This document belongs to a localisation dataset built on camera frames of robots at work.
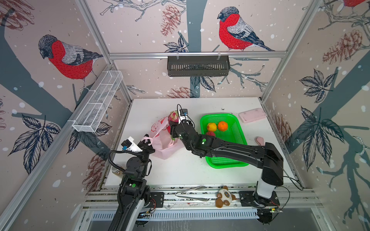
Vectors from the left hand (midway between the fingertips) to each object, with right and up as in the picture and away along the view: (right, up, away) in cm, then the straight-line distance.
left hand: (147, 135), depth 72 cm
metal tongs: (+22, -31, +6) cm, 39 cm away
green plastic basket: (+53, -3, +25) cm, 59 cm away
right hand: (+13, +6, +3) cm, 14 cm away
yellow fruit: (+37, +2, +24) cm, 44 cm away
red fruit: (+36, -2, +20) cm, 41 cm away
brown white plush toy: (+40, -32, 0) cm, 51 cm away
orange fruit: (+45, +2, +24) cm, 51 cm away
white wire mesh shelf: (-29, +10, -1) cm, 31 cm away
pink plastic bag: (+7, -7, +7) cm, 13 cm away
